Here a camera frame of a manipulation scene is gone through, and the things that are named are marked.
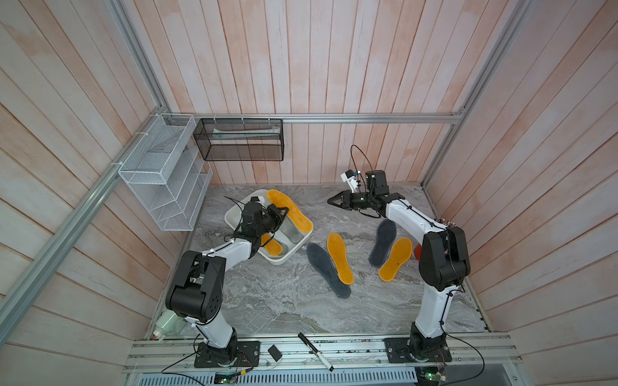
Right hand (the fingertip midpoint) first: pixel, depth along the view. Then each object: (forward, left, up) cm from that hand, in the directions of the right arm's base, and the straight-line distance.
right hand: (328, 201), depth 89 cm
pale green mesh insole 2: (-3, +16, -16) cm, 23 cm away
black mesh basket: (+29, +38, +8) cm, 49 cm away
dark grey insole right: (-4, -25, -17) cm, 31 cm away
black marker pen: (-47, +4, -17) cm, 50 cm away
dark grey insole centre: (-17, +2, -18) cm, 25 cm away
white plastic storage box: (-8, +18, -18) cm, 26 cm away
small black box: (-47, +18, -19) cm, 54 cm away
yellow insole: (-11, +22, -16) cm, 29 cm away
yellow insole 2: (-10, -4, -19) cm, 22 cm away
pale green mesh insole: (-12, +17, -17) cm, 27 cm away
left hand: (-3, +14, -2) cm, 15 cm away
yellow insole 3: (+2, +18, -2) cm, 18 cm away
